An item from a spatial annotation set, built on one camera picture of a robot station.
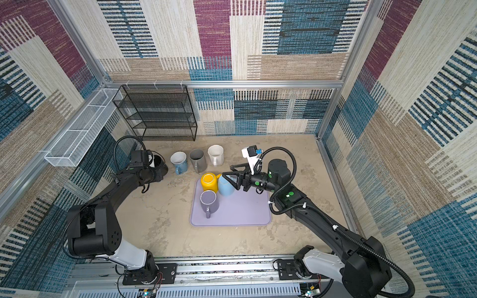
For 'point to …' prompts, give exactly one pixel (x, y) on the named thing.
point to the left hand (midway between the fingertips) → (157, 170)
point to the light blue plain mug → (225, 187)
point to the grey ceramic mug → (199, 160)
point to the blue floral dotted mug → (179, 159)
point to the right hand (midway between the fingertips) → (227, 174)
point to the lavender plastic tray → (241, 208)
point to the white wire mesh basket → (72, 146)
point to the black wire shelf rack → (158, 112)
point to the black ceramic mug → (160, 167)
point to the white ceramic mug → (216, 154)
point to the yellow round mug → (209, 181)
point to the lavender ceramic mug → (209, 202)
